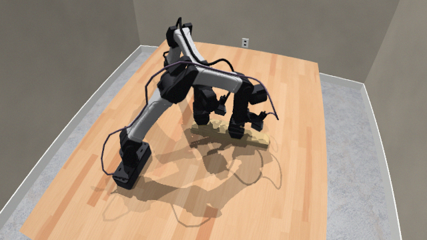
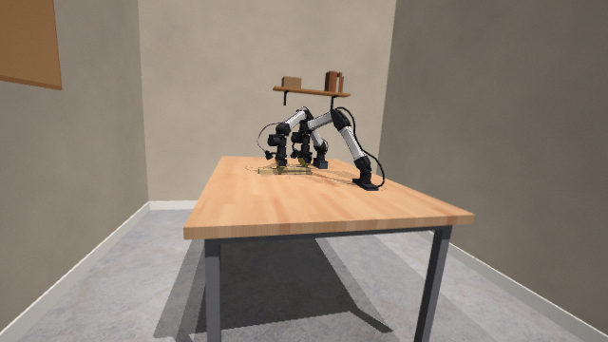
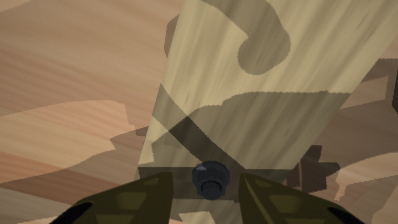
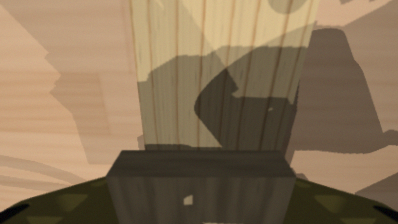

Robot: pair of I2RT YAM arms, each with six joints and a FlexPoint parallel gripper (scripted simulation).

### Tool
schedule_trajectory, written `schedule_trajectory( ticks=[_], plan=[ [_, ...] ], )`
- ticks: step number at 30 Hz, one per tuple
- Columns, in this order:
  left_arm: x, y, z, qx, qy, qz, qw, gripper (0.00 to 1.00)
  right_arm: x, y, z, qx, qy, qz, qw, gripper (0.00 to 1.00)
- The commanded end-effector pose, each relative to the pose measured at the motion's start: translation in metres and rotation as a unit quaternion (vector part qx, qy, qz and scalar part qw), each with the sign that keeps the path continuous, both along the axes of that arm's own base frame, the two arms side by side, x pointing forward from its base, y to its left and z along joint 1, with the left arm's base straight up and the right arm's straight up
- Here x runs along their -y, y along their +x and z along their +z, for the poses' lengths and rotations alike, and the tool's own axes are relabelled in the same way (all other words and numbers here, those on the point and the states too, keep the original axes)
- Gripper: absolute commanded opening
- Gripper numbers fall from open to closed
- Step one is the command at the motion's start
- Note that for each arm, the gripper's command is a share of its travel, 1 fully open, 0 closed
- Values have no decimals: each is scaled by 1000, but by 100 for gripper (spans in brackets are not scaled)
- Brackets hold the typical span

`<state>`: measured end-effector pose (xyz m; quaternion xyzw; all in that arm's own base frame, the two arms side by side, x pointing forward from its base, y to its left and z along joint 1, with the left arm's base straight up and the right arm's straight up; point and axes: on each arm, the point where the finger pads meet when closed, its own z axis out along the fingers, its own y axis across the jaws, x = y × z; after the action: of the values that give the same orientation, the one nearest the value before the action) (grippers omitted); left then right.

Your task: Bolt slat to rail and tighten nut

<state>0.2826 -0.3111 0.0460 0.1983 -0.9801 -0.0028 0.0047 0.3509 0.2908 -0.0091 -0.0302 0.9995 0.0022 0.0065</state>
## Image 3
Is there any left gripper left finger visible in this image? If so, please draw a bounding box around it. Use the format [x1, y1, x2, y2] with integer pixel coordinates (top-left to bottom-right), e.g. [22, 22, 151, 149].
[70, 172, 174, 224]

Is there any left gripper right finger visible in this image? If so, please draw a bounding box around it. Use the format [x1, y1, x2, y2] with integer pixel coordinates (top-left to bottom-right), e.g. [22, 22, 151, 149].
[238, 173, 351, 224]

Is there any dark grey hex nut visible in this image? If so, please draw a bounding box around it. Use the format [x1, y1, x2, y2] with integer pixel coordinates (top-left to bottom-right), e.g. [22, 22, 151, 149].
[192, 161, 230, 196]

